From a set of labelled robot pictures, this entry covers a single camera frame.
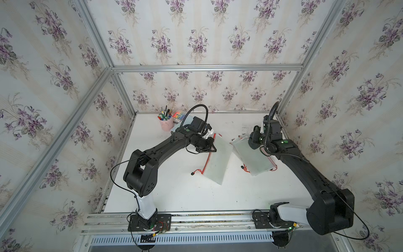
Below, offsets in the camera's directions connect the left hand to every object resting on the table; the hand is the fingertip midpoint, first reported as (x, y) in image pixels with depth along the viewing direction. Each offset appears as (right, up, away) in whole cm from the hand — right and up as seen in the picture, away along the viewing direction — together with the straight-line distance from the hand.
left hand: (216, 150), depth 82 cm
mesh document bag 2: (0, -9, 0) cm, 9 cm away
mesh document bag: (+24, -8, +12) cm, 28 cm away
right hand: (+23, +9, +2) cm, 24 cm away
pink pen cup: (-31, +16, +19) cm, 40 cm away
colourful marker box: (-27, +20, +38) cm, 51 cm away
